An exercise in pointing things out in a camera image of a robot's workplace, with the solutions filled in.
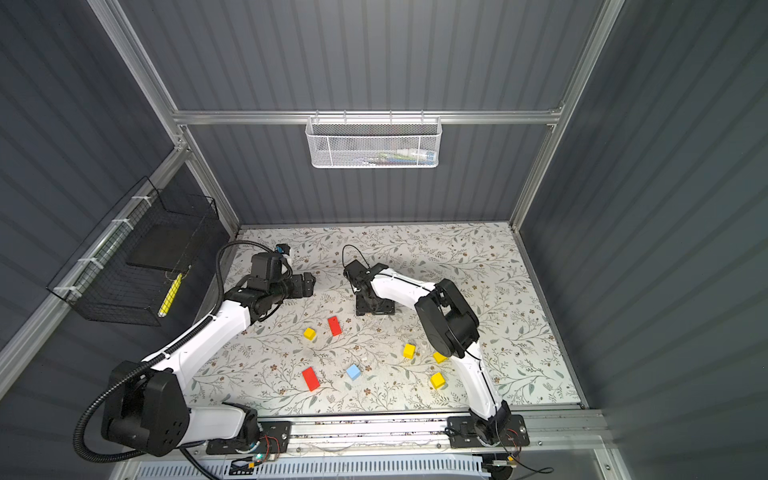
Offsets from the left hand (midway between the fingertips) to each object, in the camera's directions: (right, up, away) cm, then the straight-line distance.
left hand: (301, 279), depth 87 cm
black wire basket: (-38, +4, -13) cm, 40 cm away
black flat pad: (-32, +9, -11) cm, 35 cm away
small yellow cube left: (+2, -17, +3) cm, 17 cm away
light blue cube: (+16, -26, -5) cm, 30 cm away
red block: (+8, -15, +7) cm, 19 cm away
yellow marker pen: (-25, -2, -18) cm, 31 cm away
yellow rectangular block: (+40, -23, -1) cm, 47 cm away
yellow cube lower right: (+39, -27, -6) cm, 48 cm away
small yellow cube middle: (+32, -21, -1) cm, 38 cm away
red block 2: (+4, -28, -4) cm, 28 cm away
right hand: (+21, -12, +10) cm, 26 cm away
